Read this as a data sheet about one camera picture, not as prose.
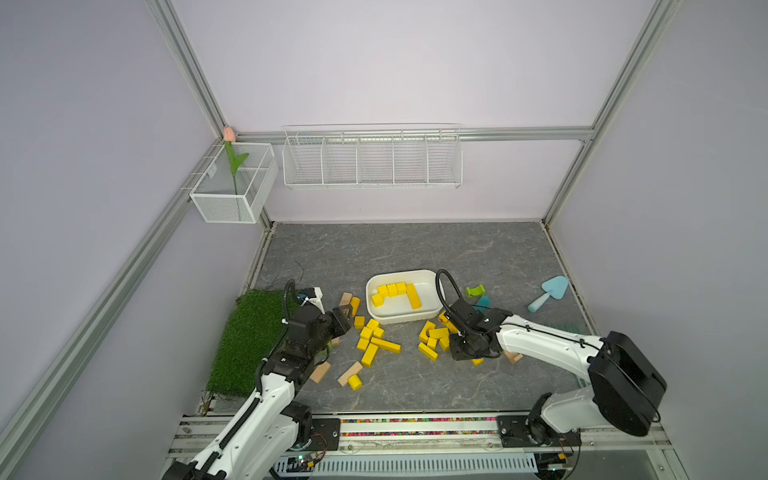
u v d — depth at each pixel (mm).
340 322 723
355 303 961
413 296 997
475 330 639
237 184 884
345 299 964
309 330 619
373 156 1082
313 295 749
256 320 912
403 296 992
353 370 835
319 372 825
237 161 910
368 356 846
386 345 868
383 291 981
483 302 964
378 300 961
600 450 720
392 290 978
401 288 986
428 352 852
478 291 992
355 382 804
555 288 1013
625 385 424
